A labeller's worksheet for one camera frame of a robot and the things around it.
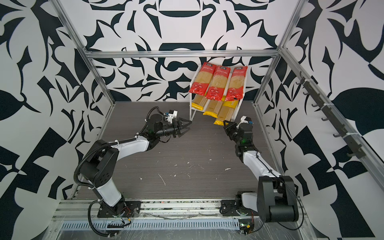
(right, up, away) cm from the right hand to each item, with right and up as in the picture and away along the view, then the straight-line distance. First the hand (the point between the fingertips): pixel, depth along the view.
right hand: (224, 119), depth 84 cm
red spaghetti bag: (-12, +21, -1) cm, 24 cm away
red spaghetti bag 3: (+5, +16, -6) cm, 18 cm away
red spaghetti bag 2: (-4, +17, -5) cm, 19 cm away
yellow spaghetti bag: (-4, +7, +8) cm, 11 cm away
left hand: (-17, -1, -5) cm, 18 cm away
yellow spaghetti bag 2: (-14, +11, +13) cm, 22 cm away
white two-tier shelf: (+8, +9, -4) cm, 13 cm away
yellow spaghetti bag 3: (+2, +4, +6) cm, 8 cm away
